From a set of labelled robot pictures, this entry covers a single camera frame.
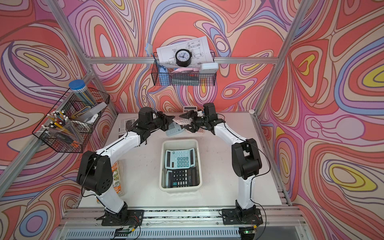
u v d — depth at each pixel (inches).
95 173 18.3
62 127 23.8
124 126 42.5
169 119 31.6
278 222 29.0
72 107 30.4
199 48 32.4
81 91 27.9
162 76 31.4
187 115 31.5
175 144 33.1
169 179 32.0
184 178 31.6
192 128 33.1
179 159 33.9
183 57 30.9
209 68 27.7
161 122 30.2
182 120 32.8
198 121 31.1
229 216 28.7
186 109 46.9
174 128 42.3
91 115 28.5
